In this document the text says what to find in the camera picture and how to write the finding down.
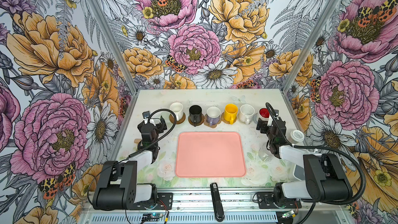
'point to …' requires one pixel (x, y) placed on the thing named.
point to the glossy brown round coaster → (201, 122)
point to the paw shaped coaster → (205, 122)
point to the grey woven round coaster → (255, 118)
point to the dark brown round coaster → (172, 119)
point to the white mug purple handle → (213, 115)
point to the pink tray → (210, 154)
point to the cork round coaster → (223, 119)
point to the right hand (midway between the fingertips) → (267, 123)
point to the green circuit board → (158, 215)
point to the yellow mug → (230, 112)
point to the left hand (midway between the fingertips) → (154, 122)
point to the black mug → (195, 113)
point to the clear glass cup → (264, 154)
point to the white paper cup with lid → (296, 136)
